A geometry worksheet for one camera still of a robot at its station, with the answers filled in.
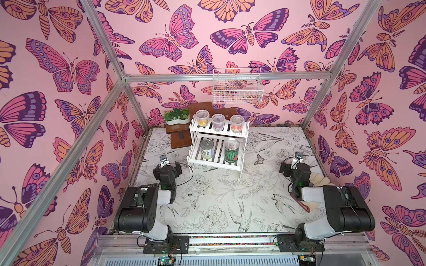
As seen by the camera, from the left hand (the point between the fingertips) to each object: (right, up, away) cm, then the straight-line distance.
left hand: (169, 162), depth 94 cm
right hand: (+68, 0, -1) cm, 68 cm away
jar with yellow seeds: (+20, +24, -14) cm, 34 cm away
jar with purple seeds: (+28, +22, -16) cm, 39 cm away
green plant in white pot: (+4, +26, +3) cm, 27 cm away
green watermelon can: (+34, +7, -14) cm, 38 cm away
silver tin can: (+22, +9, -10) cm, 26 cm away
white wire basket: (+40, +44, +12) cm, 61 cm away
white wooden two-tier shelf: (+16, +16, +4) cm, 23 cm away
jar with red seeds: (+36, +20, -18) cm, 45 cm away
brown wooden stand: (+3, +17, +15) cm, 23 cm away
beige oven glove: (+84, -10, -2) cm, 85 cm away
